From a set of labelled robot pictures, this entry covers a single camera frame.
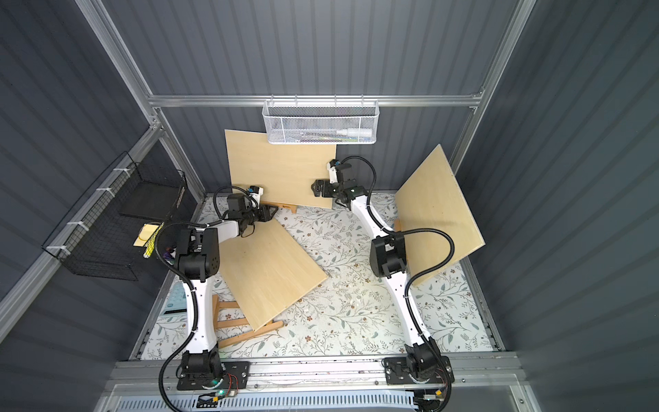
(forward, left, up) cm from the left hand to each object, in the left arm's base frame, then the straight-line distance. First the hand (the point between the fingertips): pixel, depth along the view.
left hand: (277, 206), depth 109 cm
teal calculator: (-43, +29, -4) cm, 52 cm away
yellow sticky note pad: (-28, +32, +20) cm, 47 cm away
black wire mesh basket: (-33, +40, +24) cm, 57 cm away
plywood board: (+6, -5, +14) cm, 16 cm away
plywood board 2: (-30, 0, -2) cm, 30 cm away
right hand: (+3, -20, +9) cm, 22 cm away
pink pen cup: (-29, +31, +7) cm, 43 cm away
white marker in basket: (+9, -33, +29) cm, 45 cm away
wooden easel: (-47, +7, -6) cm, 48 cm away
